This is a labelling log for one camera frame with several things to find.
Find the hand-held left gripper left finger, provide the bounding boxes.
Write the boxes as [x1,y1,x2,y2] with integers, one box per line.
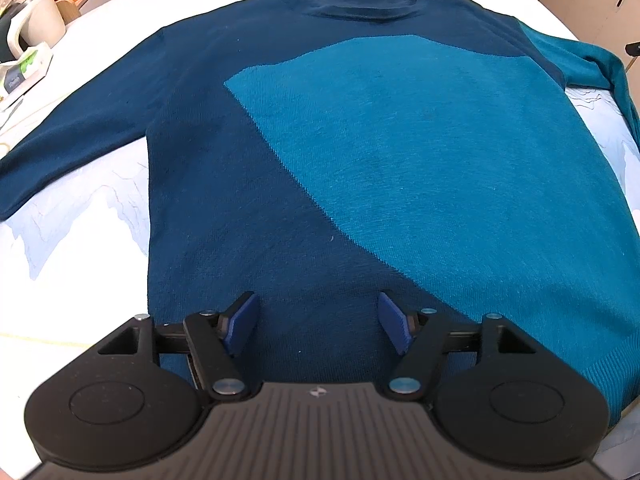
[96,291,262,402]

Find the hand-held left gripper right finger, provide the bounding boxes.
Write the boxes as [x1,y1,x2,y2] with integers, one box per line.
[377,291,543,402]

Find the two-tone blue sweater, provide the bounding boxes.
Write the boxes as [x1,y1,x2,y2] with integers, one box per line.
[0,0,640,413]

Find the tissue pack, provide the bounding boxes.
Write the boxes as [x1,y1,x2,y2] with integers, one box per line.
[0,42,55,103]

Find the white mug with steel rim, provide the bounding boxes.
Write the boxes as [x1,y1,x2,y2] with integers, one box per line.
[6,0,67,58]

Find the white cupboard with black handles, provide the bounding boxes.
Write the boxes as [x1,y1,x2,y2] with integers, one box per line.
[540,0,640,56]

